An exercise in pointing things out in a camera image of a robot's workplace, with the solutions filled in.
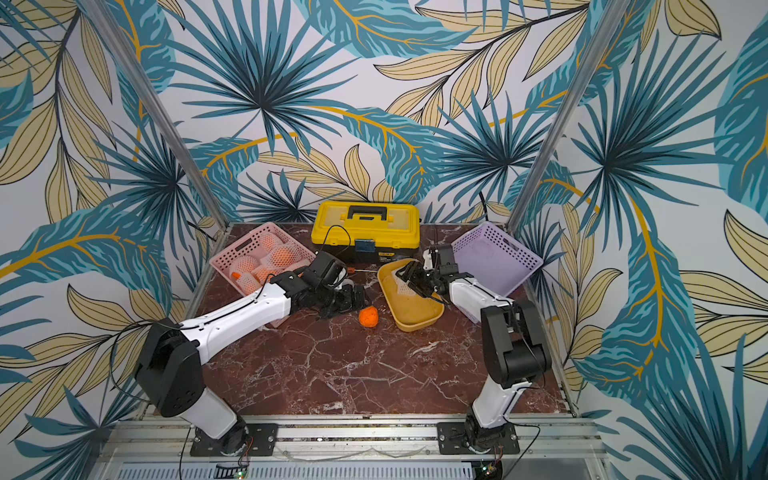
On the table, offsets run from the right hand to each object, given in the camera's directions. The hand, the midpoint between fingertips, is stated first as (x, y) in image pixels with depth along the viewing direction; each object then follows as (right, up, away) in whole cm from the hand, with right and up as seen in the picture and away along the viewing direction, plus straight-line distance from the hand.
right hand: (403, 276), depth 94 cm
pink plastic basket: (-48, +7, +12) cm, 50 cm away
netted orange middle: (-40, +6, +7) cm, 41 cm away
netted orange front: (-48, -1, +3) cm, 48 cm away
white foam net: (0, -4, +2) cm, 4 cm away
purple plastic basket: (+35, +5, +15) cm, 38 cm away
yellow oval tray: (+2, -12, +4) cm, 13 cm away
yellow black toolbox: (-11, +14, +3) cm, 18 cm away
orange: (-10, -12, -4) cm, 16 cm away
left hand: (-13, -9, -12) cm, 20 cm away
